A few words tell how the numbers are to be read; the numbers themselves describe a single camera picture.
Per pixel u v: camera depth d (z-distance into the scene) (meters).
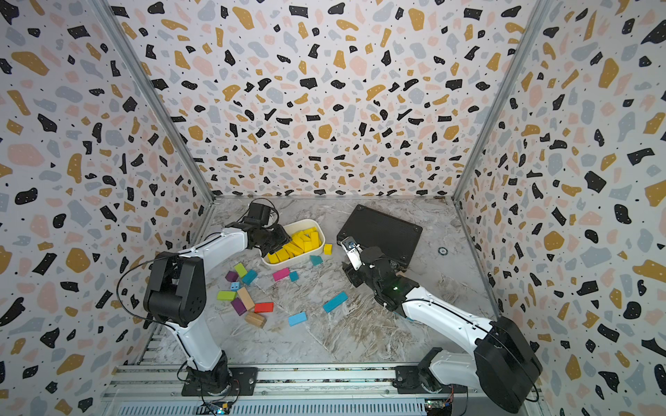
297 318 0.86
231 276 0.94
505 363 0.41
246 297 0.90
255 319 0.84
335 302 0.90
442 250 1.03
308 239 1.03
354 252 0.70
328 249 1.00
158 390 0.73
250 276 0.95
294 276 0.96
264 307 0.88
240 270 0.96
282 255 0.97
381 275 0.61
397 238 1.04
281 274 0.97
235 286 0.92
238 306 0.88
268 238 0.82
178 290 0.49
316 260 1.00
